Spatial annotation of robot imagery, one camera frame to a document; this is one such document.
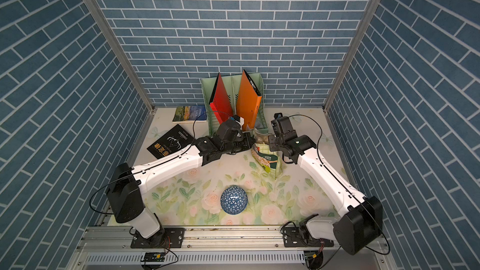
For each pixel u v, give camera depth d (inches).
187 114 45.8
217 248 28.6
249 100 34.7
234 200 32.5
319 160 19.3
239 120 29.0
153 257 28.4
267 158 32.3
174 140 39.4
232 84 40.3
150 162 19.0
